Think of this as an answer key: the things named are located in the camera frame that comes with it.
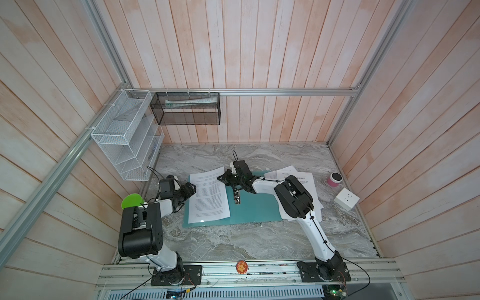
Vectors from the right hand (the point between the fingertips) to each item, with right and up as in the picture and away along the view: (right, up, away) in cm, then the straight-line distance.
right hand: (215, 178), depth 100 cm
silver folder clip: (+12, -9, -4) cm, 16 cm away
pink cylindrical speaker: (+64, -1, -3) cm, 64 cm away
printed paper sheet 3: (+32, +1, +5) cm, 33 cm away
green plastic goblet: (-33, -8, -22) cm, 40 cm away
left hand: (-12, -7, -4) cm, 14 cm away
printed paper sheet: (-4, -10, -4) cm, 11 cm away
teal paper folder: (+15, -13, -10) cm, 23 cm away
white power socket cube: (+66, -10, -9) cm, 68 cm away
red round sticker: (+14, -35, -24) cm, 45 cm away
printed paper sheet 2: (+52, -1, +5) cm, 52 cm away
